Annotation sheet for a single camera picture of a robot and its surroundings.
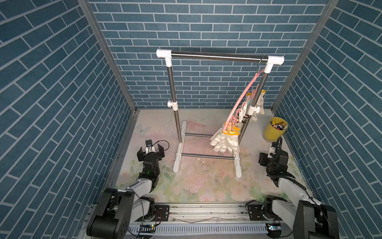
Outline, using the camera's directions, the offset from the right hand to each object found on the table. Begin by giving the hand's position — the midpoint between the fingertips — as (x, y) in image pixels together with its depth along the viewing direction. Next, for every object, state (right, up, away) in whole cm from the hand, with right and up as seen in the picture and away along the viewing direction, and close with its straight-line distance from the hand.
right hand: (267, 154), depth 89 cm
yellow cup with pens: (+9, +16, +6) cm, 19 cm away
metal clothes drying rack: (-54, 0, +2) cm, 54 cm away
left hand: (-68, +6, -3) cm, 69 cm away
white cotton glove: (-31, +11, -21) cm, 39 cm away
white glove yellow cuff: (-28, +13, -26) cm, 40 cm away
